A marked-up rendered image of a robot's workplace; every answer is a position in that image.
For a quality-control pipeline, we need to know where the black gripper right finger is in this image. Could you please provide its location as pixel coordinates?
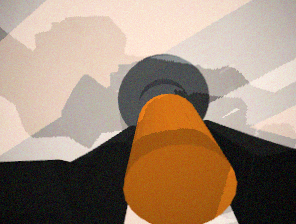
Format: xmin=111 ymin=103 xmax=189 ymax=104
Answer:
xmin=203 ymin=120 xmax=296 ymax=224

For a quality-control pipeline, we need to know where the orange knob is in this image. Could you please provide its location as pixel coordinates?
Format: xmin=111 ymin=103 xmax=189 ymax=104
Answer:
xmin=123 ymin=94 xmax=237 ymax=224

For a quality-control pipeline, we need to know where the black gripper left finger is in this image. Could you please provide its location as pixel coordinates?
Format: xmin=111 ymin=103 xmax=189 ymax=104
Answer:
xmin=0 ymin=125 xmax=137 ymax=224

